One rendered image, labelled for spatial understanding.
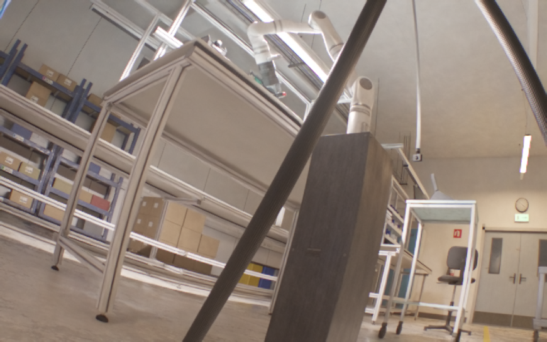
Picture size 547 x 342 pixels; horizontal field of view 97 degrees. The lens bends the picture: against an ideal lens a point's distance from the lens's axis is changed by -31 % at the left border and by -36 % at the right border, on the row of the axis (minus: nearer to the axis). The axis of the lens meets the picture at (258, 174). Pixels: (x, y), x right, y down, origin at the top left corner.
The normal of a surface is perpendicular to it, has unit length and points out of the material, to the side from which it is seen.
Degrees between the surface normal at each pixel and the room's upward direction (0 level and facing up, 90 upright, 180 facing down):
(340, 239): 90
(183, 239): 90
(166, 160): 90
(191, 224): 90
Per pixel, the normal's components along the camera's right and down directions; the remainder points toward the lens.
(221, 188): 0.74, -0.01
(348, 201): -0.66, -0.37
